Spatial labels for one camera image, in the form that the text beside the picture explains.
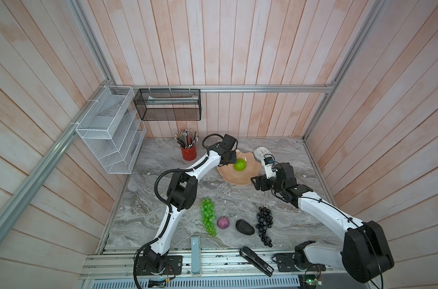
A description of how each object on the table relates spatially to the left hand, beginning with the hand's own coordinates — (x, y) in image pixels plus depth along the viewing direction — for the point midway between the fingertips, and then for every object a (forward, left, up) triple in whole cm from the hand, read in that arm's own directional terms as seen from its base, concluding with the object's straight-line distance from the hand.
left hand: (232, 160), depth 100 cm
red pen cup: (+5, +25, 0) cm, 26 cm away
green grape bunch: (-29, +13, -1) cm, 32 cm away
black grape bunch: (-32, -14, -3) cm, 35 cm away
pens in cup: (+10, +27, +7) cm, 29 cm away
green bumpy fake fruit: (-3, -4, -1) cm, 5 cm away
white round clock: (+11, -19, -5) cm, 23 cm away
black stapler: (-49, -7, -4) cm, 49 cm away
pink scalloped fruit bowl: (-2, -12, -5) cm, 13 cm away
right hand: (-14, -11, +5) cm, 18 cm away
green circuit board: (-55, -29, -8) cm, 63 cm away
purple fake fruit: (-34, +6, -2) cm, 35 cm away
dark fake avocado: (-36, -4, -3) cm, 36 cm away
